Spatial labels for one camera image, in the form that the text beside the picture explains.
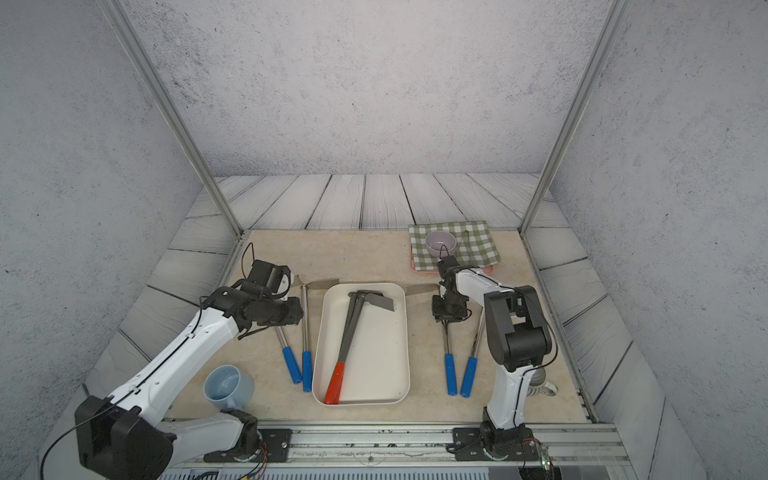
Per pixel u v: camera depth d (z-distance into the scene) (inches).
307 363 33.5
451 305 32.6
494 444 25.7
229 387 31.9
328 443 29.2
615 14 27.6
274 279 25.0
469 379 32.4
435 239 46.0
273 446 28.8
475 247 45.3
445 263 31.8
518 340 19.8
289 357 34.1
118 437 15.2
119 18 27.9
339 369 32.5
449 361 34.0
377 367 33.6
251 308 21.8
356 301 38.0
